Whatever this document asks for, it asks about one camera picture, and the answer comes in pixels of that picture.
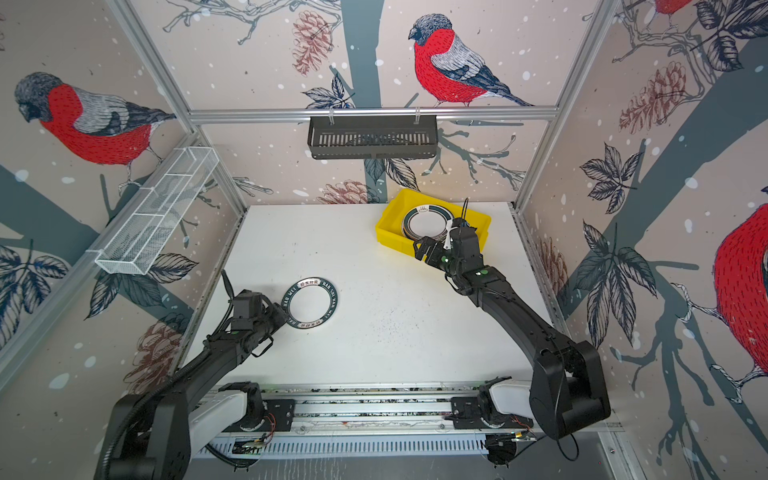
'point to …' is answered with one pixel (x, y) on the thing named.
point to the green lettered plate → (309, 302)
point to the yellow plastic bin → (389, 229)
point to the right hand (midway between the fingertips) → (423, 249)
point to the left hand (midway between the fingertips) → (281, 312)
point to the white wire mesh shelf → (138, 238)
